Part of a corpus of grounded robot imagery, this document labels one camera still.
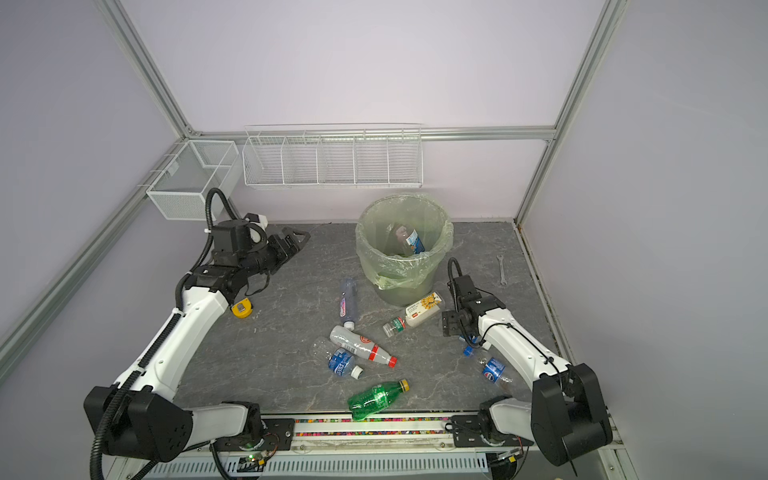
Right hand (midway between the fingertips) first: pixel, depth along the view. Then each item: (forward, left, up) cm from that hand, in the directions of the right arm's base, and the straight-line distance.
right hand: (465, 325), depth 86 cm
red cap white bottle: (-6, +30, -1) cm, 30 cm away
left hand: (+11, +44, +23) cm, 51 cm away
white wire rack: (+49, +41, +25) cm, 69 cm away
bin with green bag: (+27, +19, +7) cm, 34 cm away
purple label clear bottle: (+8, +35, -1) cm, 36 cm away
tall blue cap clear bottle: (+25, +14, +8) cm, 30 cm away
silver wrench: (+29, -18, -5) cm, 34 cm away
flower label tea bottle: (+4, +15, 0) cm, 16 cm away
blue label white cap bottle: (-10, +35, 0) cm, 37 cm away
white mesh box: (+26, +80, +30) cm, 89 cm away
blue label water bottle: (-4, -2, -1) cm, 5 cm away
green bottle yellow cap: (-20, +26, 0) cm, 33 cm away
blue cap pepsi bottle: (-12, -6, -1) cm, 14 cm away
